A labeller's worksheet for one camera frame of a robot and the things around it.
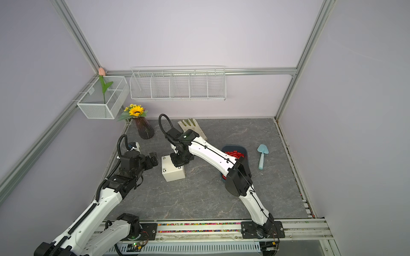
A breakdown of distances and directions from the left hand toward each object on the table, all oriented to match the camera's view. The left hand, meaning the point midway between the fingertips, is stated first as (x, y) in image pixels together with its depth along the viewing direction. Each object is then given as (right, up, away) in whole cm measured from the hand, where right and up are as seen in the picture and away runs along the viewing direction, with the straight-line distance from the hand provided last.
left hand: (148, 156), depth 81 cm
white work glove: (+17, +19, +35) cm, 44 cm away
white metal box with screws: (+11, -9, +2) cm, 14 cm away
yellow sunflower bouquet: (-13, +25, +10) cm, 30 cm away
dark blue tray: (+51, +2, +16) cm, 53 cm away
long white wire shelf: (+12, +43, +16) cm, 47 cm away
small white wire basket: (-33, +29, +5) cm, 44 cm away
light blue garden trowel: (+66, +2, +21) cm, 69 cm away
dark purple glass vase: (-14, +15, +28) cm, 35 cm away
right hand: (+15, -4, +1) cm, 15 cm away
